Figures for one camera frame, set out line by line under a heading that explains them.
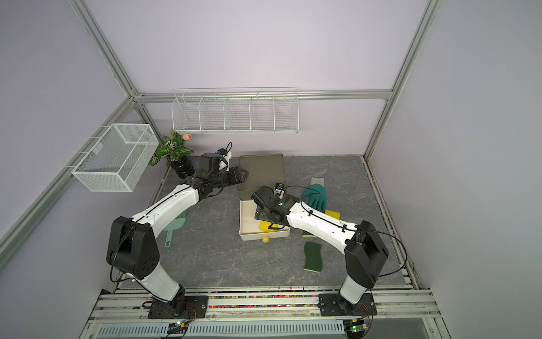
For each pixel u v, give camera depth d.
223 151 0.80
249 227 0.85
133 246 0.45
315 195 1.02
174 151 0.93
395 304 0.76
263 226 0.85
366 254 0.43
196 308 0.74
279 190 0.75
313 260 0.83
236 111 1.00
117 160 0.83
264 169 0.88
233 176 0.77
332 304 0.74
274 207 0.60
